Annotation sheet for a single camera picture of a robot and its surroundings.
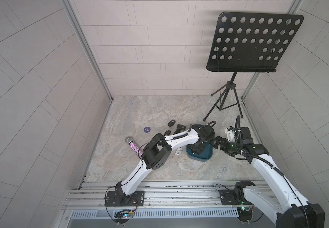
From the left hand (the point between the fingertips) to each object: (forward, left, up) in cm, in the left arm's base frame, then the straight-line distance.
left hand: (198, 149), depth 90 cm
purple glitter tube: (+3, +43, +5) cm, 44 cm away
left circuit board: (-35, +40, +2) cm, 53 cm away
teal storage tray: (-7, -3, +8) cm, 11 cm away
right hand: (-2, -7, +13) cm, 15 cm away
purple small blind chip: (+14, +34, +1) cm, 37 cm away
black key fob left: (+11, +20, +2) cm, 23 cm away
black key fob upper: (+16, +11, +3) cm, 19 cm away
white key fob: (-2, +13, +2) cm, 13 cm away
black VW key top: (+19, +17, +2) cm, 26 cm away
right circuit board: (-33, -19, +2) cm, 38 cm away
